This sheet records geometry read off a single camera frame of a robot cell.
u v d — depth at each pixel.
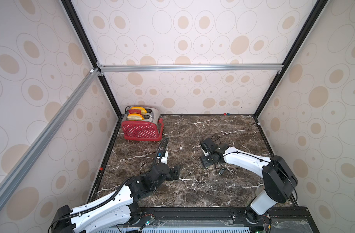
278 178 0.45
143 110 0.95
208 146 0.70
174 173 0.67
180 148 1.00
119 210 0.60
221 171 0.89
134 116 0.91
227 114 1.25
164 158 0.67
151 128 0.94
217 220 0.73
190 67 0.91
